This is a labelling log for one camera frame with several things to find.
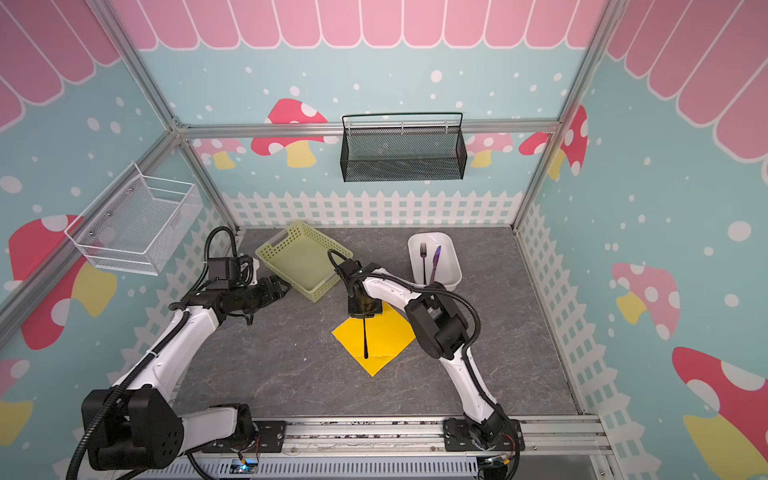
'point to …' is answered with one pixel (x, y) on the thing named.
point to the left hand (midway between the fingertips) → (281, 295)
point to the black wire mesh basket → (383, 147)
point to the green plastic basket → (299, 254)
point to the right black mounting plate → (456, 437)
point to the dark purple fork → (423, 253)
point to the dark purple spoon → (365, 344)
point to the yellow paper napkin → (387, 334)
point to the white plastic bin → (448, 269)
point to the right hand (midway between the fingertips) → (359, 314)
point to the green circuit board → (243, 466)
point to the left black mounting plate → (268, 439)
